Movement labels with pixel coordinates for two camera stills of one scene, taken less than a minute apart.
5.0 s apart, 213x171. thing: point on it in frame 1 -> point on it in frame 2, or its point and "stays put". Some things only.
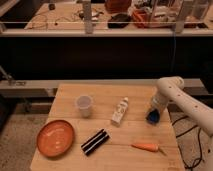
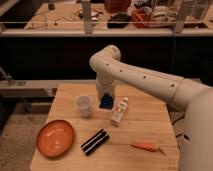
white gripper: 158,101 -> 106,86
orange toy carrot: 149,147 stays put
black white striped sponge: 94,142 stays put
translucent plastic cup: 84,103 stays put
